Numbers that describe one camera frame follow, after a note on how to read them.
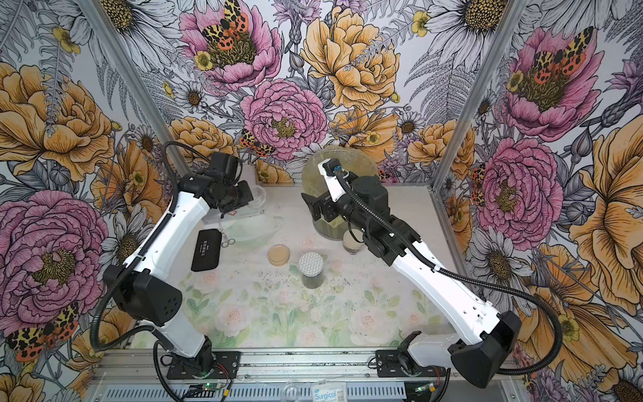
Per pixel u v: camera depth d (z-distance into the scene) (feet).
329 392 2.30
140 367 2.45
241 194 2.39
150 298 1.42
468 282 1.37
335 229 3.06
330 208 1.90
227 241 3.35
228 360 2.47
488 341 1.25
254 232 3.47
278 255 3.25
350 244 3.06
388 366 2.41
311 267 2.68
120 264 1.49
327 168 1.73
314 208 1.87
